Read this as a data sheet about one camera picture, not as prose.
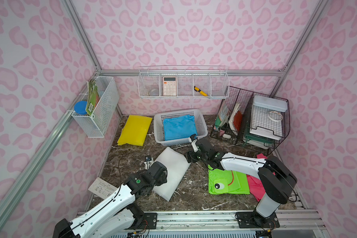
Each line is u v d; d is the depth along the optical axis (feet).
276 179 1.50
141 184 1.74
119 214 1.95
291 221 2.41
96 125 2.40
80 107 2.17
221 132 3.41
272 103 3.09
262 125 2.82
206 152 2.22
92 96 2.40
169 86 3.05
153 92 3.18
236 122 3.39
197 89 3.21
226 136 3.37
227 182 2.75
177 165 2.95
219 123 3.60
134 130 3.63
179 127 3.51
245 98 3.50
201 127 3.37
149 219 2.40
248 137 3.04
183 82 3.26
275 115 3.03
